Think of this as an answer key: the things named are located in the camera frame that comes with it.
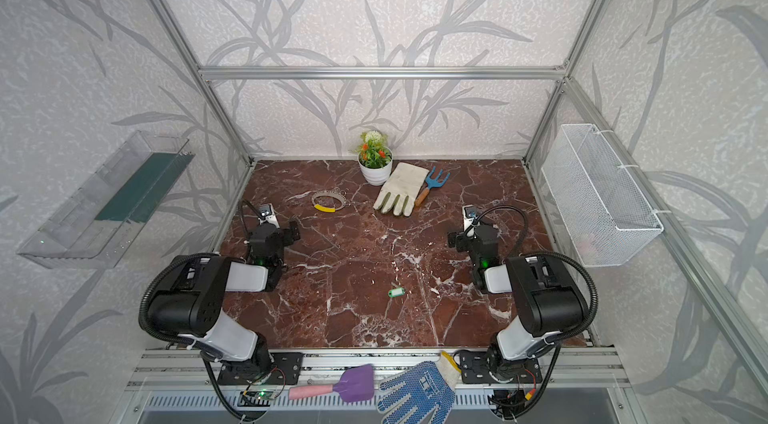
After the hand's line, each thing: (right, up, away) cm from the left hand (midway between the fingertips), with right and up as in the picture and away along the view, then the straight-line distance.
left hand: (280, 210), depth 94 cm
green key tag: (+37, -23, -7) cm, 45 cm away
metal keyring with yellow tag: (+14, +5, +17) cm, 23 cm away
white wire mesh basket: (+82, +3, -31) cm, 88 cm away
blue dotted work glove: (+41, -42, -25) cm, 63 cm away
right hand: (+60, -1, +1) cm, 60 cm away
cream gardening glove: (+40, +10, +20) cm, 46 cm away
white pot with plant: (+30, +17, +8) cm, 35 cm away
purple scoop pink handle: (+28, -40, -23) cm, 54 cm away
